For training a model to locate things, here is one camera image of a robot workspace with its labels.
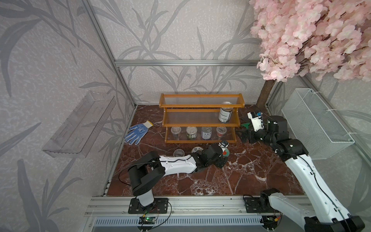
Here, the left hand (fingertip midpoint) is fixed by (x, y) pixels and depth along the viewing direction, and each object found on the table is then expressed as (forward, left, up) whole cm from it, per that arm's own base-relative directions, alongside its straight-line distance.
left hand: (223, 153), depth 83 cm
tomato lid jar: (+3, +16, -1) cm, 16 cm away
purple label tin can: (+15, +9, -1) cm, 17 cm away
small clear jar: (+18, +29, -3) cm, 34 cm away
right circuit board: (-31, -23, -13) cm, 40 cm away
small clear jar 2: (+17, -1, -1) cm, 17 cm away
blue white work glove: (+22, +57, -10) cm, 62 cm away
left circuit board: (-31, +40, -10) cm, 52 cm away
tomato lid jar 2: (0, -1, +2) cm, 3 cm away
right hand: (+6, -9, +18) cm, 21 cm away
